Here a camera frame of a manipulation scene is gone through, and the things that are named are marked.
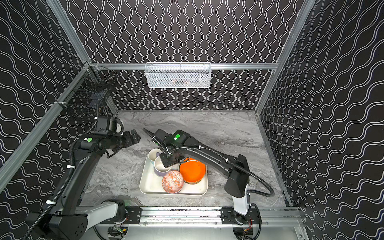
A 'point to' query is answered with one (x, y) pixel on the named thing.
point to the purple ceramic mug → (160, 169)
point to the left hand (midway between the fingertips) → (132, 138)
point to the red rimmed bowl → (172, 182)
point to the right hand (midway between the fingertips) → (168, 163)
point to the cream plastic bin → (151, 184)
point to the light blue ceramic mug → (149, 163)
